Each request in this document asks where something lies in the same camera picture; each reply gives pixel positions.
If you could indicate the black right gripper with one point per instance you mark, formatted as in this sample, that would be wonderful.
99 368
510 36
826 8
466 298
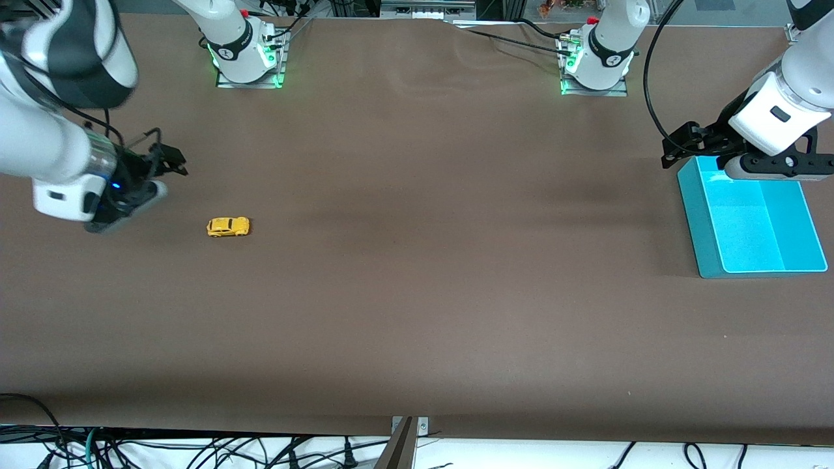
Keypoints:
135 170

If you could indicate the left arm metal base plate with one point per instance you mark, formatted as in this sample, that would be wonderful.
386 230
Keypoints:
596 92

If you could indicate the yellow beetle toy car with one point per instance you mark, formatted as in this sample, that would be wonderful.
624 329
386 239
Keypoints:
228 227

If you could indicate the aluminium frame rail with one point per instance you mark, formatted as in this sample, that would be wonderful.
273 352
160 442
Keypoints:
427 10

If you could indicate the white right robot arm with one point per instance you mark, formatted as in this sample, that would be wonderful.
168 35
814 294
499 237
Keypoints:
39 143

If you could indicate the brown table cover sheet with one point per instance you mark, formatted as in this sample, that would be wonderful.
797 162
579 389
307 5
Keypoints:
417 293

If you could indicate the teal plastic bin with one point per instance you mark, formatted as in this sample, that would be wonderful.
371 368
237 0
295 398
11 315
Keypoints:
749 228

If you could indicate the small orange green objects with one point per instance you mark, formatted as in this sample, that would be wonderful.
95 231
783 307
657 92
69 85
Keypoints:
560 6

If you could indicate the silver corner bracket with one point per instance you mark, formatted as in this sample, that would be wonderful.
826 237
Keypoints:
790 32

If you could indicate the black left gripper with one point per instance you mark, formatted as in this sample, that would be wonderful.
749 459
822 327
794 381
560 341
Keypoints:
715 137

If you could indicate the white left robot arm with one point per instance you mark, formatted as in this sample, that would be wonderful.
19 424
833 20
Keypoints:
801 71

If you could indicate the small metal edge bracket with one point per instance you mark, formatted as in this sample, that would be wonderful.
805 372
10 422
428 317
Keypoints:
423 426

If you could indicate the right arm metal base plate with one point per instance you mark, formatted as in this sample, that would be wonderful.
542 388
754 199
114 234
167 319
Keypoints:
251 85

